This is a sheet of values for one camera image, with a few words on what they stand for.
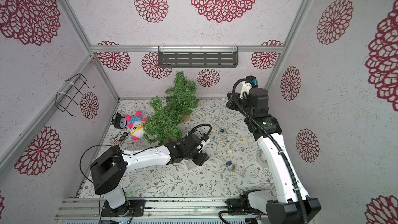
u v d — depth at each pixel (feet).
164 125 2.38
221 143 3.11
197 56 3.06
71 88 2.54
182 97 2.87
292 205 1.20
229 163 2.83
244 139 3.17
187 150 2.12
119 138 3.11
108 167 1.60
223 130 3.31
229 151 2.98
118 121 3.27
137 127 3.10
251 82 1.85
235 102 1.62
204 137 2.44
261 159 2.91
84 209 2.46
